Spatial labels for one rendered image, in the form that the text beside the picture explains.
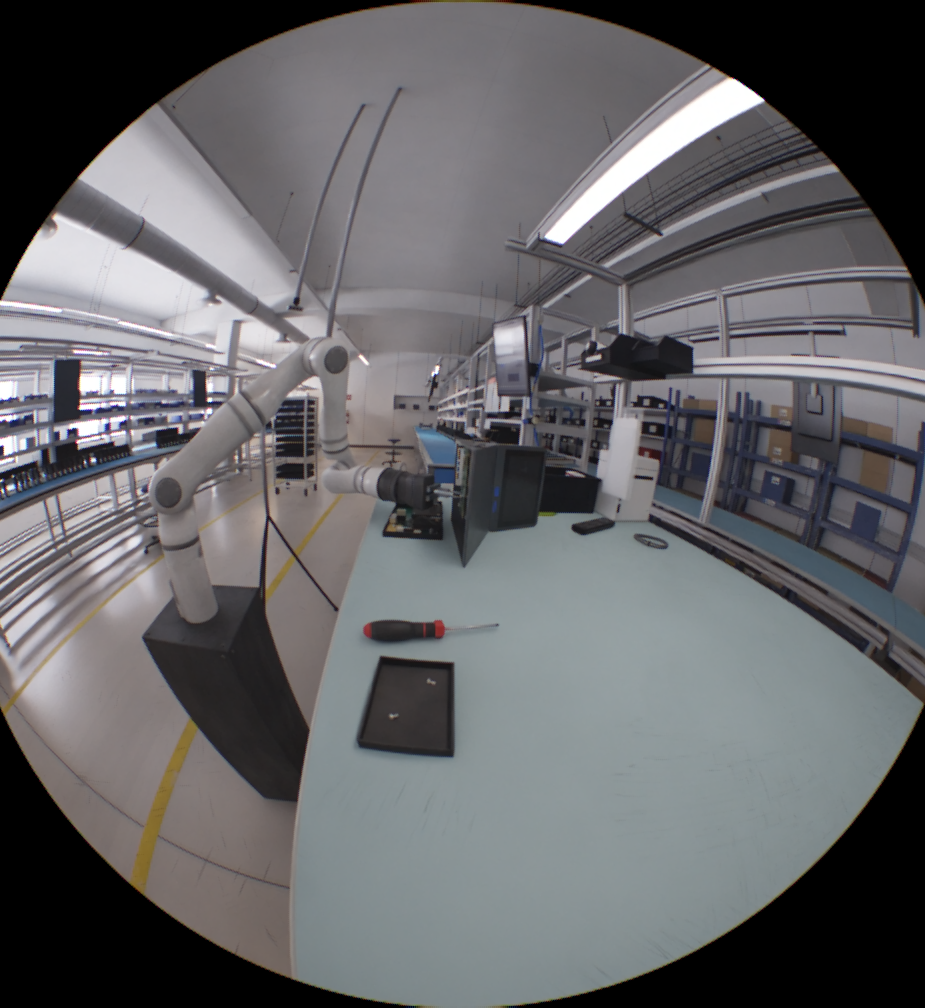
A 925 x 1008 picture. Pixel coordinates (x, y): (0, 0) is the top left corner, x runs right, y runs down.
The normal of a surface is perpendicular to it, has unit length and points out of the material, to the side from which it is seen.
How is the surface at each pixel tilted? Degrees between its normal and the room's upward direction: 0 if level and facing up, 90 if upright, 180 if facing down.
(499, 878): 0
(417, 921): 0
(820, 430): 98
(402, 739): 0
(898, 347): 90
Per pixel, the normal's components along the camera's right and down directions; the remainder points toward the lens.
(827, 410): -0.97, 0.11
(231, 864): 0.08, -0.96
